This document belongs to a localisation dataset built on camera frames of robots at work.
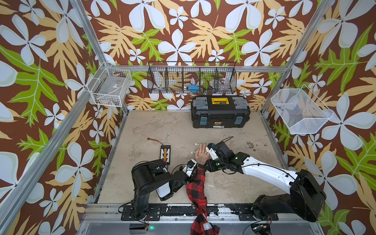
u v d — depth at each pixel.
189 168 0.73
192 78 0.99
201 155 0.91
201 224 0.69
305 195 0.41
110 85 0.86
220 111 0.96
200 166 0.84
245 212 0.74
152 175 0.51
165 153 0.94
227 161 0.64
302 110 0.82
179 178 0.67
